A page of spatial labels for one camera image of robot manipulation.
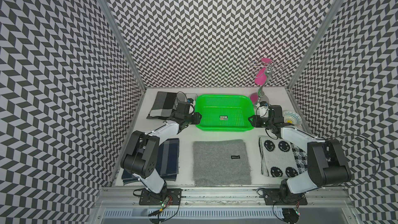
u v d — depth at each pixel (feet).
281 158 2.70
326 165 1.44
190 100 2.78
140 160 1.50
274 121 2.35
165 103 3.53
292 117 3.25
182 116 2.39
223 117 3.33
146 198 2.28
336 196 2.48
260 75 3.40
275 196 2.39
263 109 2.71
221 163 2.64
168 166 2.64
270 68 2.90
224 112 3.44
